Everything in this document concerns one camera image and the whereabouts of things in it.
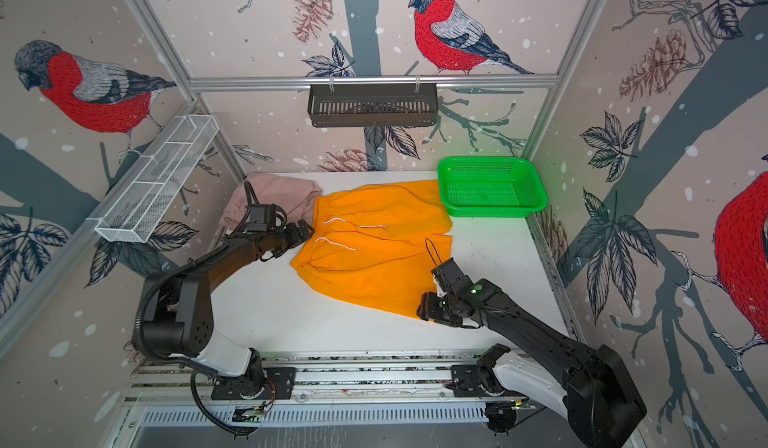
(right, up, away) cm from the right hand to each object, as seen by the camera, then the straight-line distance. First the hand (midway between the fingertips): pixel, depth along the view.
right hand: (422, 316), depth 80 cm
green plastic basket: (+31, +37, +38) cm, 61 cm away
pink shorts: (-44, +33, +31) cm, 63 cm away
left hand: (-37, +21, +12) cm, 44 cm away
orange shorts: (-12, +18, +18) cm, 28 cm away
